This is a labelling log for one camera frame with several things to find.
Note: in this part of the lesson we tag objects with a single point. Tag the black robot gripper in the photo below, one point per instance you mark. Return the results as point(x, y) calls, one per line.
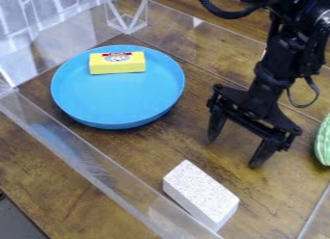
point(253, 110)

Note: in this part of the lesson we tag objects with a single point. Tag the green bumpy gourd toy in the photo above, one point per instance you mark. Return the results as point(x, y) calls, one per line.
point(322, 142)

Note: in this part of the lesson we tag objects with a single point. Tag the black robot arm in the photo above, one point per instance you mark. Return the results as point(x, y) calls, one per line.
point(293, 56)

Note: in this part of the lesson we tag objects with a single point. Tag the blue round plastic tray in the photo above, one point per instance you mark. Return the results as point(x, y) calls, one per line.
point(117, 101)

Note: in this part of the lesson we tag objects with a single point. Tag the white speckled rectangular block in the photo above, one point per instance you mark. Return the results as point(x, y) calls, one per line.
point(205, 199)

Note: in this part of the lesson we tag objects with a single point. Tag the yellow rectangular block with label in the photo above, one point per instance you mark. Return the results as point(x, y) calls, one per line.
point(116, 62)

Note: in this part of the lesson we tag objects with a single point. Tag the clear acrylic enclosure wall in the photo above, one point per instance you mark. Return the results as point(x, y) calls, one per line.
point(88, 183)

